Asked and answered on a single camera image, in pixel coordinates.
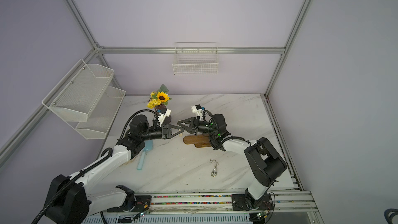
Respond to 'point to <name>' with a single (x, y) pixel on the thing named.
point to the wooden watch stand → (199, 141)
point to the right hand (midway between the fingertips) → (179, 126)
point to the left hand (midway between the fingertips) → (182, 132)
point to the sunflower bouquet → (160, 96)
